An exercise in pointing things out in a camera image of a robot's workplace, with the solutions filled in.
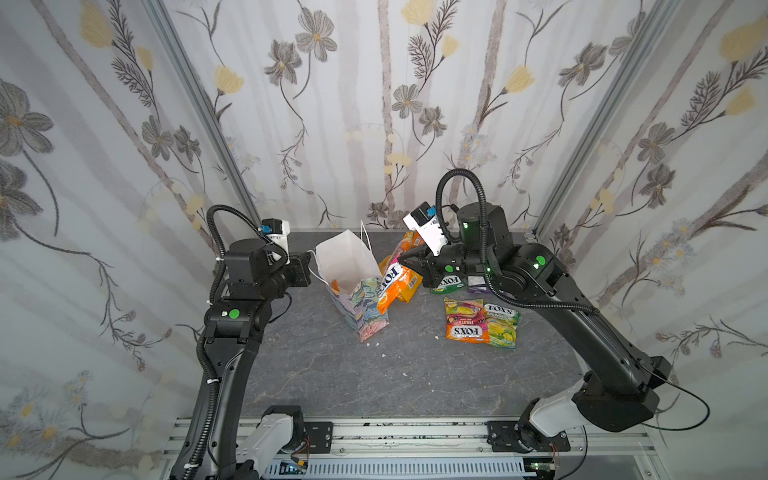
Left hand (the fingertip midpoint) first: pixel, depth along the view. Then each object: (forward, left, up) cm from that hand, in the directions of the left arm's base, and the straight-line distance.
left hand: (312, 253), depth 67 cm
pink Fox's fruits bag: (-2, -42, -32) cm, 53 cm away
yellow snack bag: (+10, -25, -32) cm, 42 cm away
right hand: (-8, -22, +7) cm, 24 cm away
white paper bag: (+12, -4, -19) cm, 23 cm away
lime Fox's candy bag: (-4, -52, -32) cm, 62 cm away
